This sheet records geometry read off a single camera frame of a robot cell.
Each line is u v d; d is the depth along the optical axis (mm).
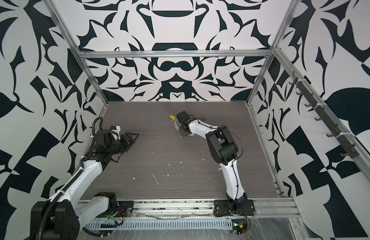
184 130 761
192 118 771
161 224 712
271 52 909
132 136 766
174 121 1082
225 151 581
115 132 676
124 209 728
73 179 476
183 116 829
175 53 908
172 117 1115
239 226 708
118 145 711
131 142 739
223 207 745
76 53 901
